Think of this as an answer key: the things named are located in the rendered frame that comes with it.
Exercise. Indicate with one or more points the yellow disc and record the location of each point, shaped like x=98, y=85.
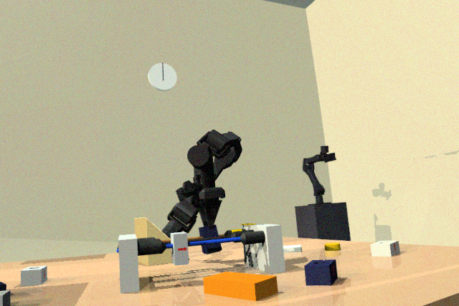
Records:
x=332, y=246

